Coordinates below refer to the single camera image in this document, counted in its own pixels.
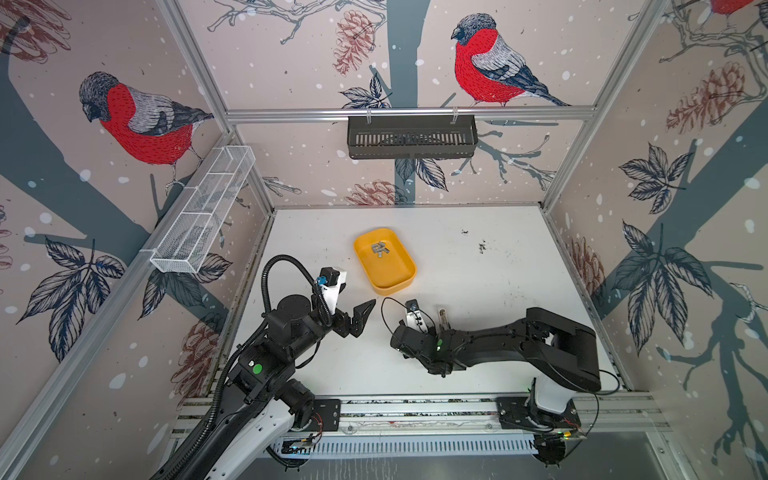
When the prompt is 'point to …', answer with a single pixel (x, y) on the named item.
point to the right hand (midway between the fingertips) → (404, 338)
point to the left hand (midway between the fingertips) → (358, 294)
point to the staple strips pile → (379, 248)
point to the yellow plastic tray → (385, 261)
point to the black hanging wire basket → (412, 137)
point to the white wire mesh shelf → (188, 237)
